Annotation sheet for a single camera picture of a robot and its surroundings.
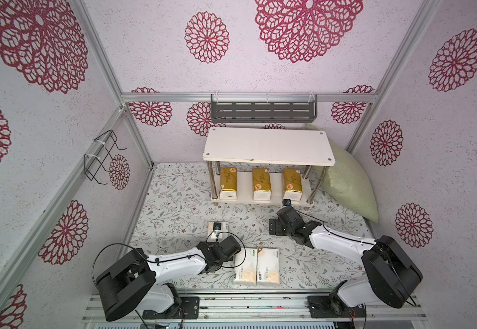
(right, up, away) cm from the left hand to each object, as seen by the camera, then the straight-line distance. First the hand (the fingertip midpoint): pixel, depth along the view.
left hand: (218, 247), depth 88 cm
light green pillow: (+52, +28, -7) cm, 59 cm away
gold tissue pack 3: (+4, +27, +7) cm, 28 cm away
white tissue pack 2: (+11, -5, -10) cm, 16 cm away
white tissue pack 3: (+20, -4, -10) cm, 23 cm away
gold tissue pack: (+33, +27, +6) cm, 43 cm away
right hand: (+26, +10, +3) cm, 28 cm away
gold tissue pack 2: (+19, +26, +5) cm, 33 cm away
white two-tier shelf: (+25, +42, -8) cm, 50 cm away
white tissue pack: (+1, +8, -11) cm, 14 cm away
